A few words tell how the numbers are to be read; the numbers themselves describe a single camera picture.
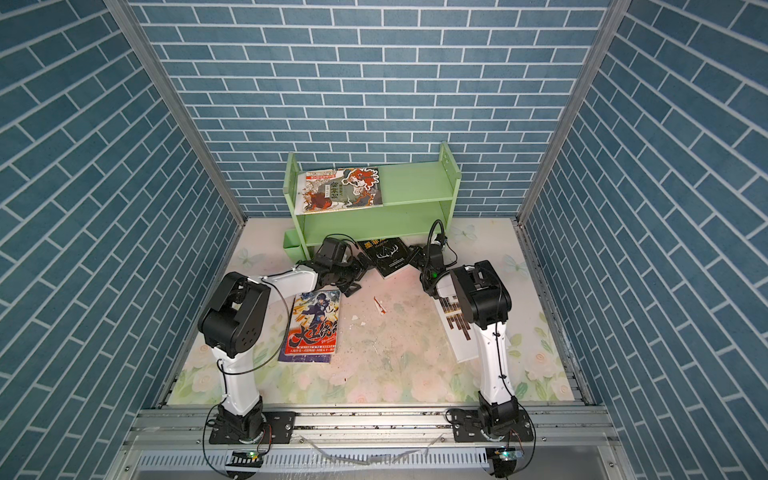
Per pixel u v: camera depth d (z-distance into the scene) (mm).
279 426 736
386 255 1083
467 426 737
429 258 854
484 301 604
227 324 524
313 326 889
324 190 891
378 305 963
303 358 844
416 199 873
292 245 1046
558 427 756
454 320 910
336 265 817
